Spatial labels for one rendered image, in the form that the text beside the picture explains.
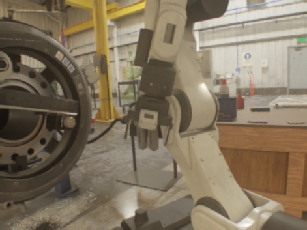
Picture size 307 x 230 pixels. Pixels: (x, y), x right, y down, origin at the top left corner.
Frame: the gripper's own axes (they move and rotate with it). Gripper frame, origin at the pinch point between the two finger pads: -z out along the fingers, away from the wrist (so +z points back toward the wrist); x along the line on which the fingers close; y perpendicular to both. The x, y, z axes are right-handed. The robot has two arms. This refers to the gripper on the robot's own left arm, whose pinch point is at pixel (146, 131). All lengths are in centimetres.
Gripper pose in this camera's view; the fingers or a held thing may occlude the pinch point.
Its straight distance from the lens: 59.6
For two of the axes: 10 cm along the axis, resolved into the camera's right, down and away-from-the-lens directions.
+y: 1.1, 2.4, -9.7
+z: 2.0, -9.6, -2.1
